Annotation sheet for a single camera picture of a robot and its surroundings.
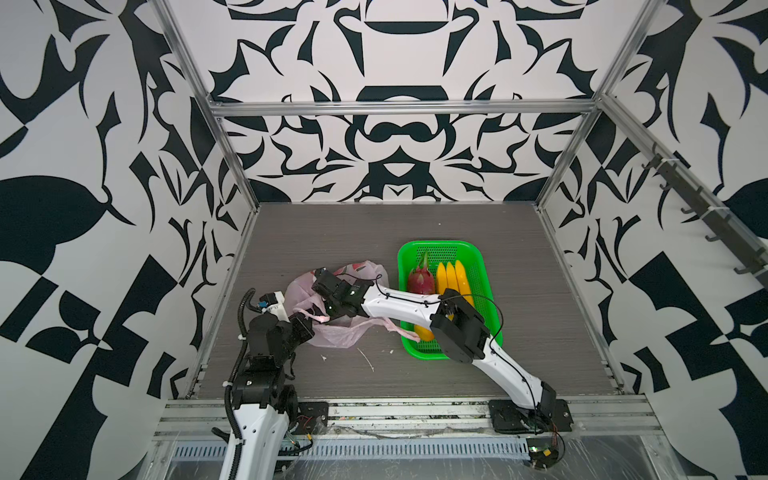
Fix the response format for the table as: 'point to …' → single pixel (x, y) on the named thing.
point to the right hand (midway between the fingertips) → (317, 310)
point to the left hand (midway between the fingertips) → (312, 307)
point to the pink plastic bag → (304, 298)
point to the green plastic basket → (471, 256)
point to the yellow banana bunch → (453, 278)
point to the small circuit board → (543, 451)
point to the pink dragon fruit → (421, 279)
